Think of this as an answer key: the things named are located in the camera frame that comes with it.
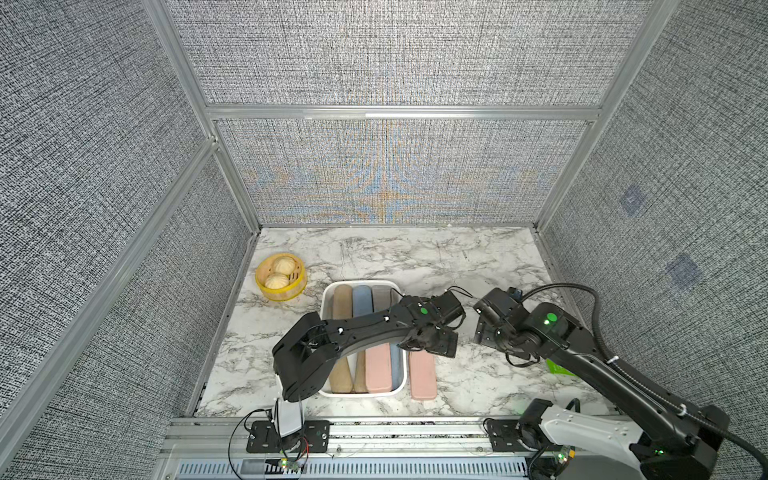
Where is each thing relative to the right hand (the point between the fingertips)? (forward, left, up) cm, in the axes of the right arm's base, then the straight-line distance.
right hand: (490, 331), depth 73 cm
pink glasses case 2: (-6, +16, -14) cm, 22 cm away
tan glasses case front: (+14, +38, -11) cm, 42 cm away
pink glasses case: (-6, +28, -11) cm, 30 cm away
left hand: (-1, +10, -9) cm, 13 cm away
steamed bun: (+23, +61, -12) cm, 66 cm away
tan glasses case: (-7, +38, -14) cm, 41 cm away
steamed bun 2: (+29, +59, -11) cm, 67 cm away
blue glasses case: (+14, +33, -10) cm, 37 cm away
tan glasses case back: (-8, +32, -12) cm, 35 cm away
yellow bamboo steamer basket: (+25, +55, -14) cm, 62 cm away
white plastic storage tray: (+11, +43, -11) cm, 46 cm away
